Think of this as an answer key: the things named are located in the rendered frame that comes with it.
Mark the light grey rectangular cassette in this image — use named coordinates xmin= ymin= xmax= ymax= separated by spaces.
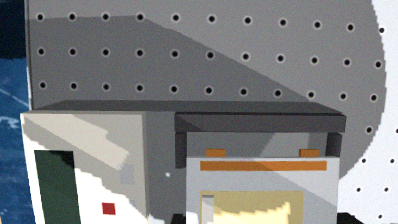
xmin=186 ymin=149 xmax=340 ymax=224

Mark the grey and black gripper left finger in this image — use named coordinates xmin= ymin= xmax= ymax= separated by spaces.
xmin=171 ymin=214 xmax=187 ymax=224

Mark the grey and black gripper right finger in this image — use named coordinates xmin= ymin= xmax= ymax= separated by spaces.
xmin=336 ymin=212 xmax=364 ymax=224

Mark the grey flat base plate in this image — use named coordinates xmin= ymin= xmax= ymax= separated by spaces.
xmin=24 ymin=0 xmax=398 ymax=224

